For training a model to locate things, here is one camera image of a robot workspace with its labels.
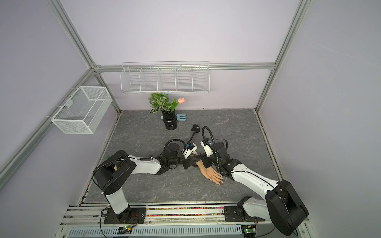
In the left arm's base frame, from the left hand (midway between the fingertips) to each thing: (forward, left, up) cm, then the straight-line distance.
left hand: (198, 159), depth 86 cm
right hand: (+2, -3, +2) cm, 4 cm away
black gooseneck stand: (+26, -1, -3) cm, 26 cm away
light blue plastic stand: (+39, +11, -6) cm, 41 cm away
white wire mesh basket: (+26, +64, +19) cm, 72 cm away
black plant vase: (+30, +17, +2) cm, 34 cm away
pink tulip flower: (+29, +8, +20) cm, 36 cm away
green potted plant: (+29, +21, +20) cm, 41 cm away
